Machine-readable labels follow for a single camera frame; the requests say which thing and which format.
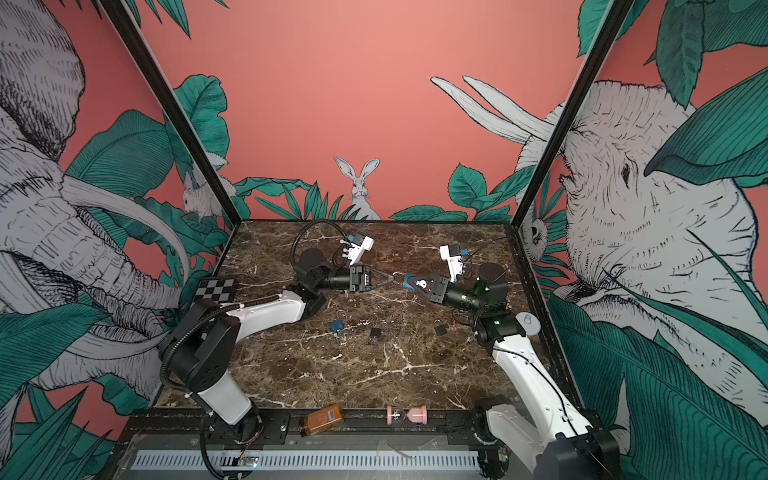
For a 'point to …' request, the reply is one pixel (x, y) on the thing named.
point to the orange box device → (322, 418)
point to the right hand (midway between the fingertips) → (408, 284)
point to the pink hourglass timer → (416, 415)
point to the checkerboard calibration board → (221, 289)
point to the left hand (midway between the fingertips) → (392, 281)
